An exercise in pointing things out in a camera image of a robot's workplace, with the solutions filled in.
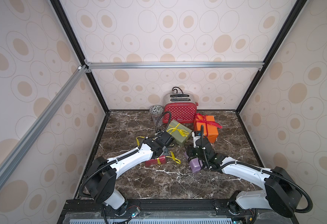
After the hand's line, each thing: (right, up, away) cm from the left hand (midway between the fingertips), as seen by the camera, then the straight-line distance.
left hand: (165, 148), depth 85 cm
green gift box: (+10, +4, +12) cm, 16 cm away
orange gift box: (+31, +10, +10) cm, 34 cm away
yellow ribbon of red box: (+4, -6, +9) cm, 12 cm away
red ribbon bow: (+25, +19, +15) cm, 35 cm away
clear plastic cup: (-8, +20, +25) cm, 33 cm away
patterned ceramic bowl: (-8, +27, +32) cm, 43 cm away
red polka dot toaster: (+12, +27, +15) cm, 33 cm away
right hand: (+16, +3, +1) cm, 16 cm away
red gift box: (-7, -9, +1) cm, 11 cm away
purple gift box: (+18, -9, -4) cm, 20 cm away
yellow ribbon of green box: (+9, +10, +13) cm, 19 cm away
